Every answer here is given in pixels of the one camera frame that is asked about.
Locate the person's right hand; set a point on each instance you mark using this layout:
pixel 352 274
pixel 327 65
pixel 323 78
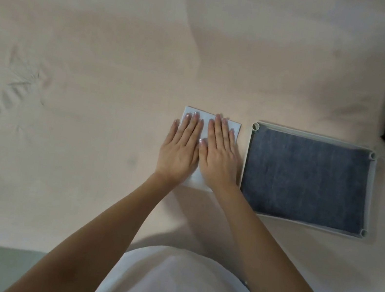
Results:
pixel 219 160

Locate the person's left hand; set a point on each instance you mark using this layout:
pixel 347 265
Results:
pixel 178 152

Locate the white pad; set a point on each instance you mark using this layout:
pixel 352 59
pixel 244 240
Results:
pixel 207 115

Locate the grey used pad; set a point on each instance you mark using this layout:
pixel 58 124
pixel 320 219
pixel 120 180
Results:
pixel 305 179

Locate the beige plastic tray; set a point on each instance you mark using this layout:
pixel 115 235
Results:
pixel 371 198

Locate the person's right forearm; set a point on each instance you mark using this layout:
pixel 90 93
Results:
pixel 277 278

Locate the person's left forearm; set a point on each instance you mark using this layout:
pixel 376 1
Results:
pixel 98 239

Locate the person's white shirt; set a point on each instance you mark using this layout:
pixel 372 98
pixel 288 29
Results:
pixel 182 290

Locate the pink tablecloth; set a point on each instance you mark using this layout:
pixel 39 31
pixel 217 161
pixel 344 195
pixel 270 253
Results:
pixel 81 57

